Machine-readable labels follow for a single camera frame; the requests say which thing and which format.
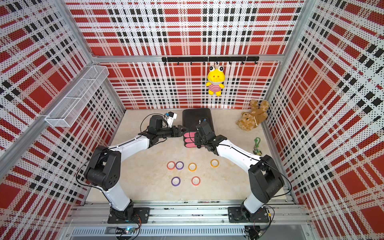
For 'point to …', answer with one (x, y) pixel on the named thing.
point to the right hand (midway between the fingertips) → (200, 135)
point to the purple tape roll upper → (179, 165)
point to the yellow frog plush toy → (215, 76)
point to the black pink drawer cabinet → (190, 120)
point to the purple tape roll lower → (175, 181)
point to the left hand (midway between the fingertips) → (187, 129)
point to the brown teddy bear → (250, 120)
